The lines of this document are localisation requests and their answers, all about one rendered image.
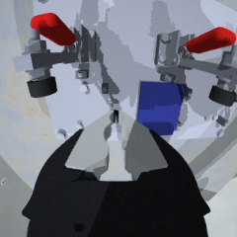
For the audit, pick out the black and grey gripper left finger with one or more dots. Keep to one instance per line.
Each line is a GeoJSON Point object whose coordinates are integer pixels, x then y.
{"type": "Point", "coordinates": [85, 151]}

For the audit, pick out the grey fixture plate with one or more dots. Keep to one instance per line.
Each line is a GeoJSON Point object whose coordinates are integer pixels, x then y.
{"type": "Point", "coordinates": [126, 36]}

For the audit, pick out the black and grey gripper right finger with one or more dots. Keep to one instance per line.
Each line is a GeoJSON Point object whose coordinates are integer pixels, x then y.
{"type": "Point", "coordinates": [147, 151]}

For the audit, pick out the dark blue flat plate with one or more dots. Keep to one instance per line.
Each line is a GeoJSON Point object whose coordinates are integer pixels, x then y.
{"type": "Point", "coordinates": [159, 104]}

